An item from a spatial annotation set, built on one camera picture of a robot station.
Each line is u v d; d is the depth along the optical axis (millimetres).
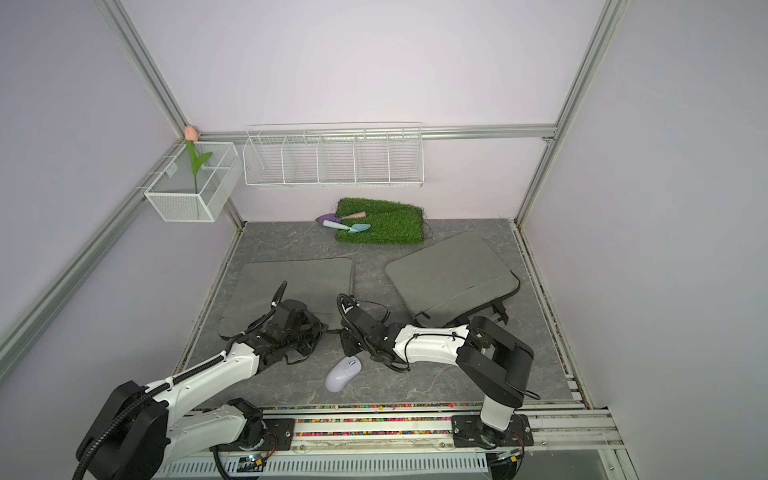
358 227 1157
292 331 681
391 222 1157
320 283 991
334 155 974
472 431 738
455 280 993
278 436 736
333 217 1194
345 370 809
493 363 451
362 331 644
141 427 401
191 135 894
